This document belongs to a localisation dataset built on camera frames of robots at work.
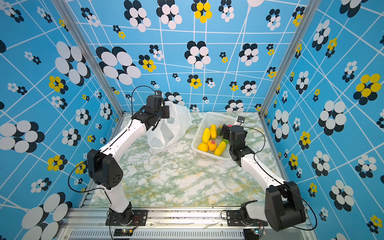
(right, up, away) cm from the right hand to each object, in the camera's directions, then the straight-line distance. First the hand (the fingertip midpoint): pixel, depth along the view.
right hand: (232, 126), depth 85 cm
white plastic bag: (-39, -3, +9) cm, 40 cm away
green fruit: (-1, -10, +14) cm, 17 cm away
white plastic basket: (-9, +6, +27) cm, 29 cm away
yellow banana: (-6, -14, +9) cm, 18 cm away
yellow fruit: (-17, -13, +8) cm, 23 cm away
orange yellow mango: (-9, -3, +17) cm, 20 cm away
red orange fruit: (-11, -12, +10) cm, 19 cm away
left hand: (-39, +11, +1) cm, 40 cm away
